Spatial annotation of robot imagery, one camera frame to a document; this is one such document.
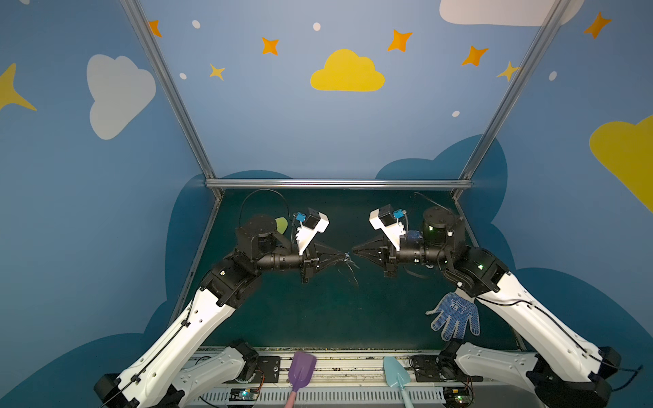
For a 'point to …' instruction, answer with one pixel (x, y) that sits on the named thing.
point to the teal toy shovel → (397, 376)
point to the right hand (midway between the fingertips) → (357, 247)
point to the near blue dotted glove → (459, 311)
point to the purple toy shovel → (300, 371)
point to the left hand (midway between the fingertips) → (343, 257)
